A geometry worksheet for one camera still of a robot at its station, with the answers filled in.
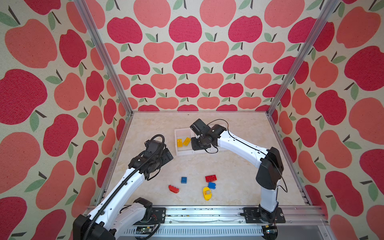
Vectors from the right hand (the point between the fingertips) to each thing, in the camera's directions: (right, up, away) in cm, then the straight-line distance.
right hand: (196, 145), depth 84 cm
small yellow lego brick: (-11, -1, +17) cm, 21 cm away
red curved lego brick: (-13, -24, -2) cm, 28 cm away
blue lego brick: (+9, -23, 0) cm, 25 cm away
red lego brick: (+8, -20, +2) cm, 22 cm away
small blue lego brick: (-7, -20, 0) cm, 21 cm away
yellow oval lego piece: (+6, -27, -6) cm, 28 cm away
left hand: (-15, -7, -4) cm, 17 cm away
